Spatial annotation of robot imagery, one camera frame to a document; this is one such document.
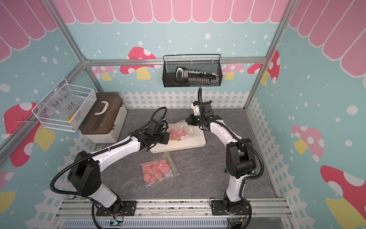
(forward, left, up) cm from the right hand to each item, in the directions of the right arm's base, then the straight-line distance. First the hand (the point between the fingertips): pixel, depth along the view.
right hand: (185, 119), depth 90 cm
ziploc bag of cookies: (-27, +19, -15) cm, 37 cm away
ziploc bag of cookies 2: (-5, +4, -5) cm, 8 cm away
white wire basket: (+5, +57, +16) cm, 59 cm away
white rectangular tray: (-5, -9, -17) cm, 20 cm away
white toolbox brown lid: (-5, +49, +4) cm, 49 cm away
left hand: (-10, +11, -5) cm, 16 cm away
